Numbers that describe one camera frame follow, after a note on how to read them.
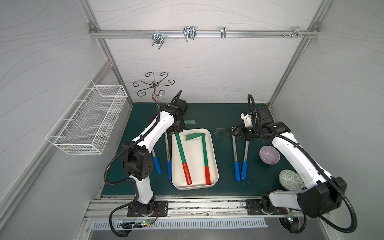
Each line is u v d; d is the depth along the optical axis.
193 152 0.95
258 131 0.58
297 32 0.76
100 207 0.78
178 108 0.61
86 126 0.69
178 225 0.70
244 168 0.86
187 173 0.73
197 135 0.98
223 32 0.78
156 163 0.88
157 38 0.76
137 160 0.47
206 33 0.79
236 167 0.86
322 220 0.44
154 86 0.88
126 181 0.52
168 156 0.90
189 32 0.77
